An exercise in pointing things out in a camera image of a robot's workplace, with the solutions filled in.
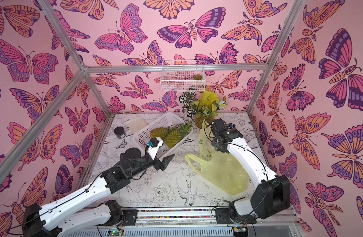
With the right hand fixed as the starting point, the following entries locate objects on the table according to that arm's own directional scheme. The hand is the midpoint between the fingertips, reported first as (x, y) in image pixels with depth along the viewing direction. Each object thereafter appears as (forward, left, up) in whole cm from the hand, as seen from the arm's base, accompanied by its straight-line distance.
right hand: (221, 143), depth 83 cm
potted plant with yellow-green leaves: (+27, +7, +2) cm, 28 cm away
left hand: (-10, +27, +10) cm, 31 cm away
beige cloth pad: (+27, +59, -16) cm, 66 cm away
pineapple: (+13, +37, -7) cm, 40 cm away
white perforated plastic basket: (+11, +49, -9) cm, 51 cm away
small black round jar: (+17, +68, -12) cm, 71 cm away
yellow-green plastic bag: (-13, +4, -2) cm, 14 cm away
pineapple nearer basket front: (+10, +26, -4) cm, 28 cm away
